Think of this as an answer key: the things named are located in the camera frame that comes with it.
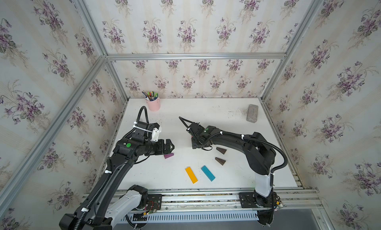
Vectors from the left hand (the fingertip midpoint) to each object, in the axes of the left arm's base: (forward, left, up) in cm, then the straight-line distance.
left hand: (167, 147), depth 72 cm
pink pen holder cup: (+42, +15, -14) cm, 47 cm away
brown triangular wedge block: (+6, -31, -16) cm, 35 cm away
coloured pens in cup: (+45, +17, -7) cm, 48 cm away
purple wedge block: (+3, +2, -17) cm, 17 cm away
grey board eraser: (+35, -58, -15) cm, 69 cm away
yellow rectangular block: (-7, -12, -19) cm, 24 cm away
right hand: (+10, -17, -16) cm, 25 cm away
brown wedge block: (0, -30, -17) cm, 34 cm away
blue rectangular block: (-7, -22, -18) cm, 29 cm away
